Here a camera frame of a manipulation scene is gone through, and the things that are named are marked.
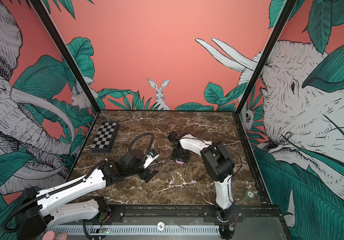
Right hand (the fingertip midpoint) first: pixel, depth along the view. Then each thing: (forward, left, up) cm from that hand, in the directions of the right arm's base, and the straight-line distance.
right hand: (176, 159), depth 92 cm
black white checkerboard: (+15, +49, +2) cm, 52 cm away
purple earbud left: (-14, +3, -1) cm, 14 cm away
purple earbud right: (-13, -10, -2) cm, 17 cm away
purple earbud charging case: (-3, -2, +1) cm, 4 cm away
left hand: (-9, +12, +13) cm, 20 cm away
